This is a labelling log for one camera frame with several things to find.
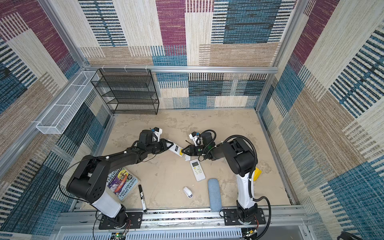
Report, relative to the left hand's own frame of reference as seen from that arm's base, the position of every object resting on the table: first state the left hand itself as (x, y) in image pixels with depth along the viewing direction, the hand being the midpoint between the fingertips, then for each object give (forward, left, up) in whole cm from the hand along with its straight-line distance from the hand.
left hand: (173, 142), depth 90 cm
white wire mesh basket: (-2, +52, +23) cm, 57 cm away
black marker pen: (-28, +15, -10) cm, 34 cm away
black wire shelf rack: (+40, +36, +6) cm, 54 cm away
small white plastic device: (-26, -9, -7) cm, 29 cm away
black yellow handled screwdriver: (+3, -10, -9) cm, 14 cm away
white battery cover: (-5, -8, -9) cm, 13 cm away
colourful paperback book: (-21, +27, -9) cm, 36 cm away
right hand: (-2, -6, -9) cm, 11 cm away
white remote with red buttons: (-3, -1, -3) cm, 5 cm away
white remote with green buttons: (-13, -14, -9) cm, 22 cm away
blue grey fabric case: (-28, -22, -7) cm, 36 cm away
